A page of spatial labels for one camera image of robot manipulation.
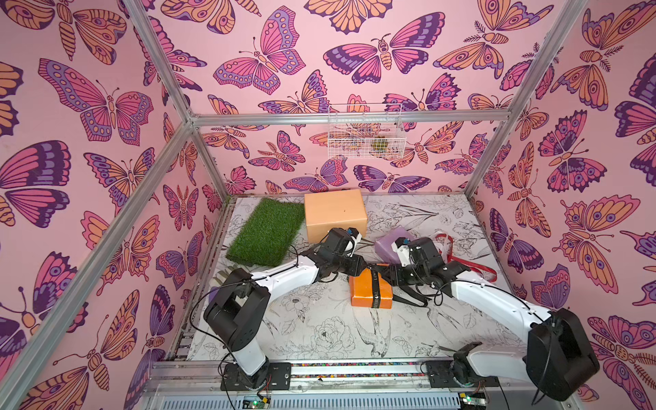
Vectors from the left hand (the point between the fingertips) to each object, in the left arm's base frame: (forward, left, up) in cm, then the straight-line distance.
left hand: (365, 263), depth 87 cm
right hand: (-3, -8, 0) cm, 8 cm away
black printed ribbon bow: (-12, -3, -3) cm, 13 cm away
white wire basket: (+42, -3, +24) cm, 49 cm away
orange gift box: (-9, +2, -3) cm, 9 cm away
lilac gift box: (+8, -8, -3) cm, 11 cm away
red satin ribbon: (+13, -33, -8) cm, 36 cm away
